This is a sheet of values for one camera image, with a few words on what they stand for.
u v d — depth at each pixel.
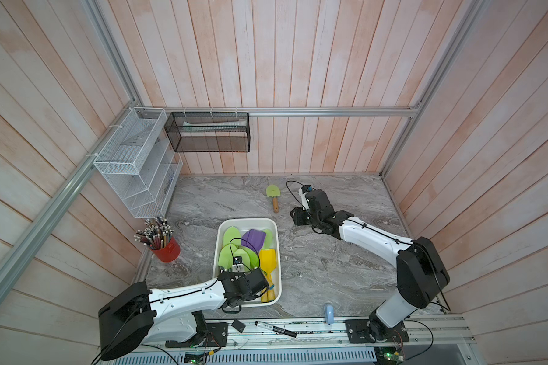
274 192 1.11
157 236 0.78
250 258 0.87
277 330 0.74
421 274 0.45
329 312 0.76
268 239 0.93
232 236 0.93
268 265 0.88
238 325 0.76
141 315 0.41
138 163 0.67
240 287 0.62
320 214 0.68
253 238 0.93
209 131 1.04
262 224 0.95
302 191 0.81
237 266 0.75
